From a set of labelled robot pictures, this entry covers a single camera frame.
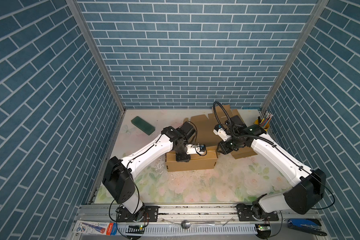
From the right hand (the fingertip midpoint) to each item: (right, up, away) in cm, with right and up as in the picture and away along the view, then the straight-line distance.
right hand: (218, 146), depth 79 cm
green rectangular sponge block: (-51, +11, +34) cm, 62 cm away
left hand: (-17, -5, +1) cm, 18 cm away
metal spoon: (-17, -35, -10) cm, 40 cm away
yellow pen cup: (+35, +9, +18) cm, 40 cm away
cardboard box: (-6, -7, -3) cm, 10 cm away
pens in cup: (+34, +13, +19) cm, 41 cm away
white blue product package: (-55, -37, -10) cm, 67 cm away
